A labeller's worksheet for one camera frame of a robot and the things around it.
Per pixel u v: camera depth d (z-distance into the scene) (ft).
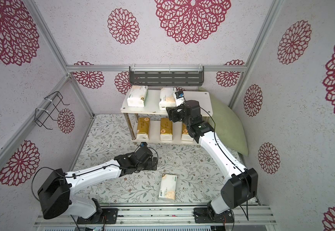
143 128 3.11
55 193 1.35
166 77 3.28
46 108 2.49
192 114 1.88
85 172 1.57
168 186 2.59
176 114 2.17
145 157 2.10
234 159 1.49
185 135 3.08
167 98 2.40
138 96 2.43
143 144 2.48
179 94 2.05
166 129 3.04
